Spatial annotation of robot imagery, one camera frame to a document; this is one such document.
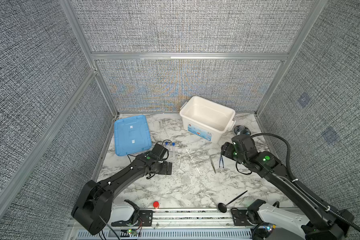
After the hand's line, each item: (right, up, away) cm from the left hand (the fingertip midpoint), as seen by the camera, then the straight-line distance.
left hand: (164, 169), depth 85 cm
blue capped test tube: (+5, +13, +13) cm, 19 cm away
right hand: (+33, +14, -8) cm, 36 cm away
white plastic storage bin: (+28, +31, +25) cm, 49 cm away
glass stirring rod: (+18, +2, +8) cm, 19 cm away
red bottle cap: (-3, -15, -8) cm, 18 cm away
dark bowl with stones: (+50, +23, +19) cm, 58 cm away
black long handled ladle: (+31, -17, -8) cm, 36 cm away
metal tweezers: (+29, +1, +8) cm, 30 cm away
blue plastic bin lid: (-25, +18, +22) cm, 38 cm away
